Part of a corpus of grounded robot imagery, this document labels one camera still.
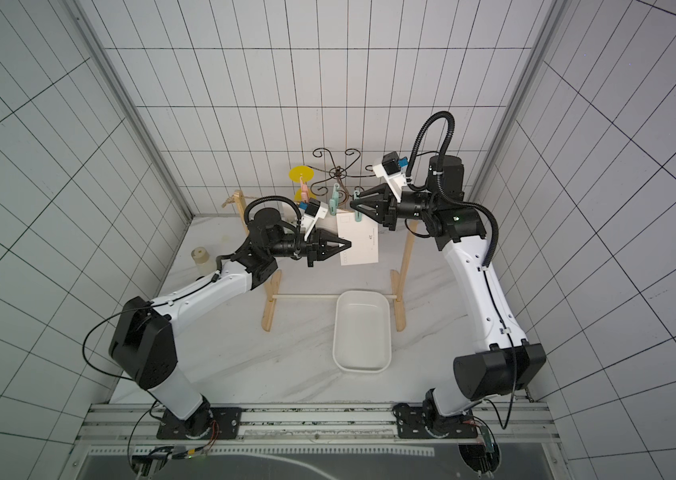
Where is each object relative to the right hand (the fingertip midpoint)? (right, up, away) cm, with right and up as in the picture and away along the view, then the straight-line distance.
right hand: (358, 195), depth 64 cm
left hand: (-3, -12, +5) cm, 13 cm away
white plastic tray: (+3, -38, +24) cm, 45 cm away
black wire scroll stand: (-4, +10, +25) cm, 27 cm away
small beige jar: (-50, -15, +31) cm, 60 cm away
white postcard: (+1, -9, +3) cm, 10 cm away
